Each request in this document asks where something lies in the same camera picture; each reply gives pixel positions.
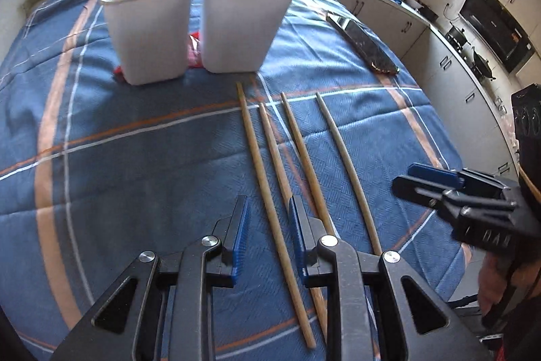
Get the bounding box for wooden chopstick one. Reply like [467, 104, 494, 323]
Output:
[236, 82, 316, 349]

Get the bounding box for wooden chopstick two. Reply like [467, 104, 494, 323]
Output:
[259, 103, 327, 340]

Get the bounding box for wooden chopstick three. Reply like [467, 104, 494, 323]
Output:
[281, 92, 336, 235]

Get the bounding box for wooden chopstick four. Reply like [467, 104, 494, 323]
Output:
[315, 92, 383, 256]

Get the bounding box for white kitchen counter cabinets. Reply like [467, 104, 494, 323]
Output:
[336, 0, 518, 180]

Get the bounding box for person's right hand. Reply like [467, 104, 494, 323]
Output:
[478, 253, 540, 315]

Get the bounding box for black range hood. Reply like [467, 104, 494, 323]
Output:
[460, 0, 535, 73]

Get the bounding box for blue plaid tablecloth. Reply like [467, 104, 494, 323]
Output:
[1, 0, 470, 360]

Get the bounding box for black smartphone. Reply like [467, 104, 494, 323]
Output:
[326, 12, 400, 75]

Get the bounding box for red object behind holder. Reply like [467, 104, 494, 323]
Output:
[113, 31, 204, 82]

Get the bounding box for white two-compartment utensil holder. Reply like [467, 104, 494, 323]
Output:
[100, 0, 292, 86]

